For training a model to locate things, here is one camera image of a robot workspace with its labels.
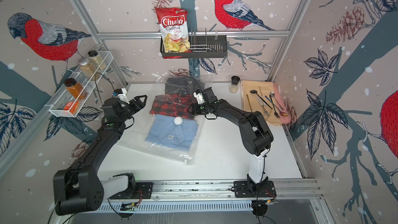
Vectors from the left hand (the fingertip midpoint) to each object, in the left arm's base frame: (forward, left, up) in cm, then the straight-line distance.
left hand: (146, 95), depth 82 cm
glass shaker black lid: (+25, -54, -12) cm, 60 cm away
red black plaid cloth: (+9, -12, -22) cm, 26 cm away
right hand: (0, -23, -14) cm, 27 cm away
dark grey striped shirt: (+26, -15, -20) cm, 36 cm away
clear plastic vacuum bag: (-15, +10, -23) cm, 29 cm away
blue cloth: (-10, -7, -22) cm, 25 cm away
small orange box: (-14, +26, +8) cm, 31 cm away
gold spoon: (+12, -64, -23) cm, 69 cm away
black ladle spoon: (+23, -69, -23) cm, 76 cm away
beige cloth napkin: (+18, -74, -23) cm, 79 cm away
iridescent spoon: (+3, -84, -23) cm, 87 cm away
